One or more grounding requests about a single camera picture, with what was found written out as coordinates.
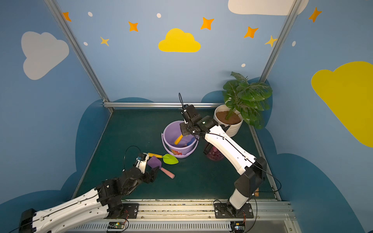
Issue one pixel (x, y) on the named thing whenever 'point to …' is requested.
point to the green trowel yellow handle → (167, 158)
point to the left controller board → (116, 225)
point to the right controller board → (239, 226)
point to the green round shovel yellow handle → (178, 139)
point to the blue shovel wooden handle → (191, 141)
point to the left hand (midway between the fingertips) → (153, 163)
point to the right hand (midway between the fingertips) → (187, 125)
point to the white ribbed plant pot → (227, 115)
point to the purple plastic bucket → (178, 145)
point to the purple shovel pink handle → (154, 162)
